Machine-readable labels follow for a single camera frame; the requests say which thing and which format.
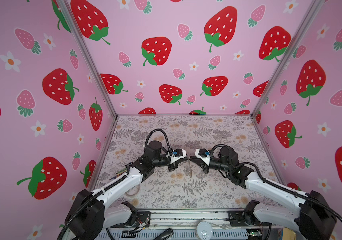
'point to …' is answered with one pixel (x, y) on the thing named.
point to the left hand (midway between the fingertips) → (186, 157)
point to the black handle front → (165, 234)
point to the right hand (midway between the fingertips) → (190, 157)
